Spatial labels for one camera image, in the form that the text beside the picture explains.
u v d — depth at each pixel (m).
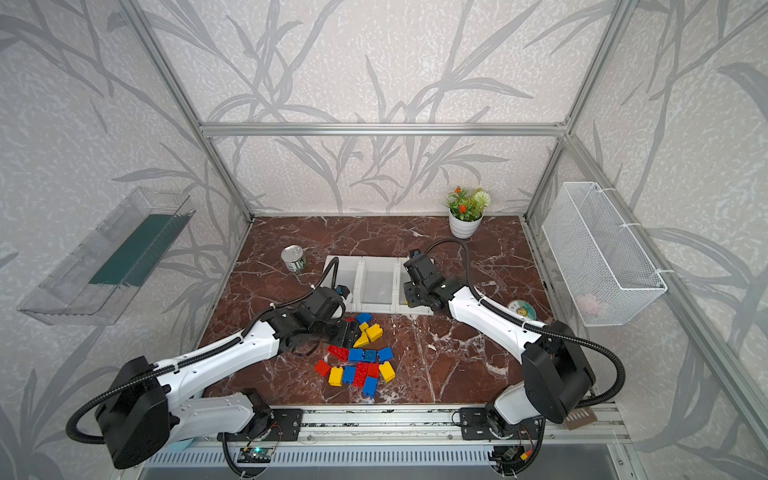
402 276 0.94
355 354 0.82
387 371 0.81
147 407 0.39
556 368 0.42
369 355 0.83
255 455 0.71
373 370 0.81
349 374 0.81
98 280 0.63
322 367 0.83
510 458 0.75
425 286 0.64
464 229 1.11
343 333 0.72
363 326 0.87
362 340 0.83
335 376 0.79
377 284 1.01
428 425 0.75
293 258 1.02
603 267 0.61
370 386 0.80
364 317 0.91
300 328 0.59
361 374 0.80
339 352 0.85
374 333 0.87
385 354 0.85
